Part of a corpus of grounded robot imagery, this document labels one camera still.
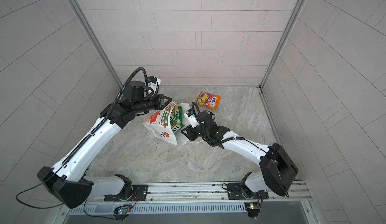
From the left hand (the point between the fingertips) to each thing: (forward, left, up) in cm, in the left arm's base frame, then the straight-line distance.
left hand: (174, 98), depth 67 cm
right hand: (-7, -3, -19) cm, 21 cm away
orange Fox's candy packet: (+22, -18, -30) cm, 42 cm away
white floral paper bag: (-5, +9, -14) cm, 18 cm away
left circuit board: (-40, +21, -28) cm, 53 cm away
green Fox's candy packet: (+2, +3, -23) cm, 23 cm away
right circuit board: (-39, -36, -32) cm, 62 cm away
